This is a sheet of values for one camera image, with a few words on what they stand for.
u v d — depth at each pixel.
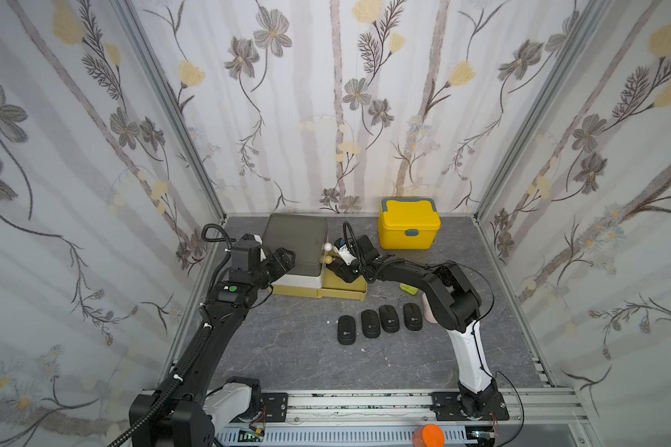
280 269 0.70
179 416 0.38
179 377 0.40
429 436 0.62
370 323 0.88
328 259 0.93
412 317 0.88
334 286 0.96
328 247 0.88
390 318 0.88
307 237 0.86
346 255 0.91
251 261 0.59
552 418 0.75
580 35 0.72
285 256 0.71
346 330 0.87
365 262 0.80
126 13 0.68
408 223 0.99
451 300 0.56
